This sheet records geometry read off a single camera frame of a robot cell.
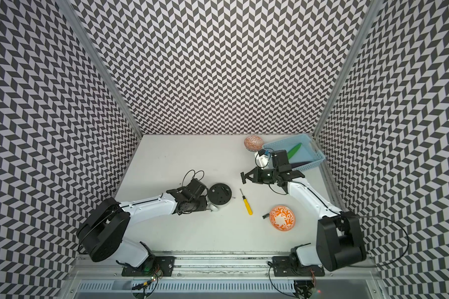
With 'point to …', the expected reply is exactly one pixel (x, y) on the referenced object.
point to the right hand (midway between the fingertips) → (246, 179)
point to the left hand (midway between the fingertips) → (201, 205)
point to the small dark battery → (265, 215)
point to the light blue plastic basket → (302, 151)
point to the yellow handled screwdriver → (247, 204)
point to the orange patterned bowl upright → (282, 218)
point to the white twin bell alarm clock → (219, 195)
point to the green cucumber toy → (294, 150)
